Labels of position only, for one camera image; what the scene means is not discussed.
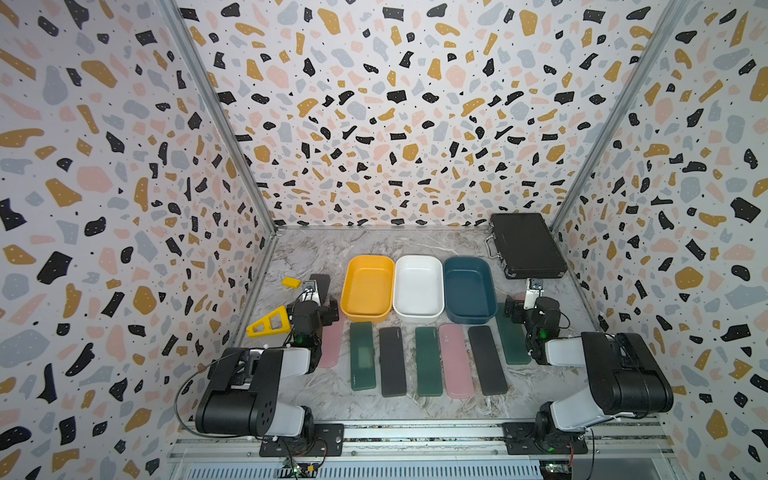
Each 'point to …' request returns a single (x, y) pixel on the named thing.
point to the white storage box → (418, 288)
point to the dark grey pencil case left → (393, 382)
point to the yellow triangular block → (267, 324)
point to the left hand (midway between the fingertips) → (316, 297)
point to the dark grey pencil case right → (489, 366)
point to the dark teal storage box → (469, 290)
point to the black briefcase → (526, 246)
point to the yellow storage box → (368, 288)
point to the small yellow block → (291, 282)
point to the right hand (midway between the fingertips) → (527, 296)
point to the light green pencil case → (362, 356)
